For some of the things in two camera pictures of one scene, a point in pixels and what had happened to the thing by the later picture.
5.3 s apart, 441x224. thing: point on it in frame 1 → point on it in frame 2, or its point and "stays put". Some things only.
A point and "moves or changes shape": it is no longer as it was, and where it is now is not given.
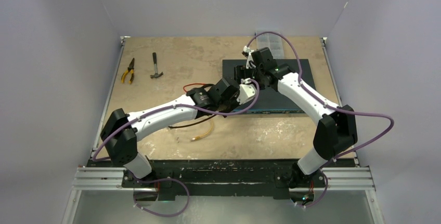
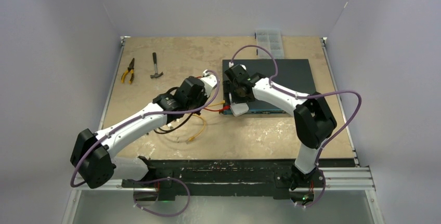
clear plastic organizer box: [272, 40] stays put
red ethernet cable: [201, 83] moves or changes shape
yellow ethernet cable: [197, 137] moves or changes shape
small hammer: [156, 75] stays put
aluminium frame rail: [121, 44] stays put
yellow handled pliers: [130, 68] stays put
